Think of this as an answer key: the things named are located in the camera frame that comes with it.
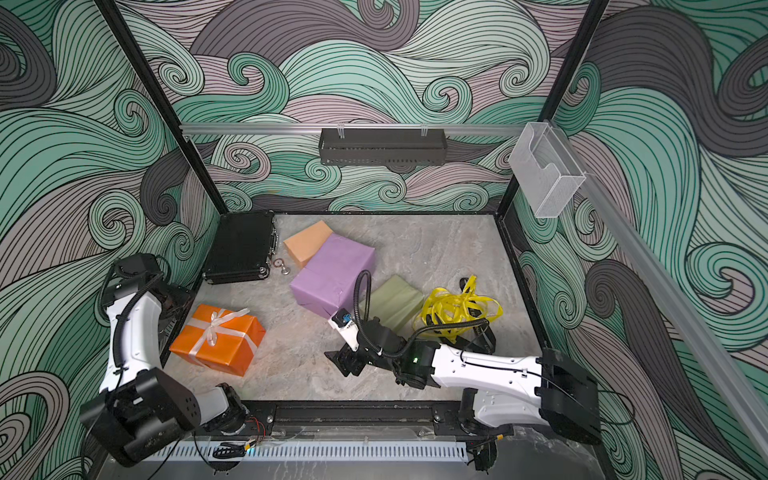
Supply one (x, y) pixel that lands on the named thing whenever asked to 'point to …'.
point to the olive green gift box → (393, 301)
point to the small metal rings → (279, 262)
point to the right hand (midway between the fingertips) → (332, 347)
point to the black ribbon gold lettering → (481, 338)
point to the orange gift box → (219, 339)
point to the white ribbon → (214, 326)
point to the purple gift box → (327, 282)
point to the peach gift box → (304, 245)
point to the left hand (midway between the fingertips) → (173, 309)
